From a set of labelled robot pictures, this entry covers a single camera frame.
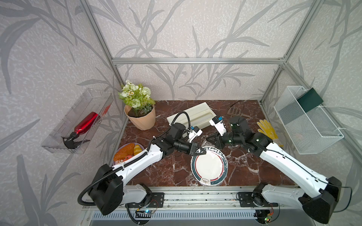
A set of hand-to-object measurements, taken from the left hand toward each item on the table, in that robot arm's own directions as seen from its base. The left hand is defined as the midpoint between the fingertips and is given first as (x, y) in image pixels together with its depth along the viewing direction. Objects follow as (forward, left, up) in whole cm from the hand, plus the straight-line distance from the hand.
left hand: (204, 154), depth 69 cm
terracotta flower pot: (+26, +37, -5) cm, 45 cm away
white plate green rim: (-6, -3, -2) cm, 7 cm away
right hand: (+7, -1, +4) cm, 8 cm away
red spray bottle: (+7, +56, +13) cm, 58 cm away
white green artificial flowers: (+34, +39, +7) cm, 52 cm away
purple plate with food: (+9, +47, -16) cm, 51 cm away
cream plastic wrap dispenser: (+35, 0, -14) cm, 38 cm away
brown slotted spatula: (+44, -30, -18) cm, 56 cm away
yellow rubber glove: (+29, -51, -20) cm, 61 cm away
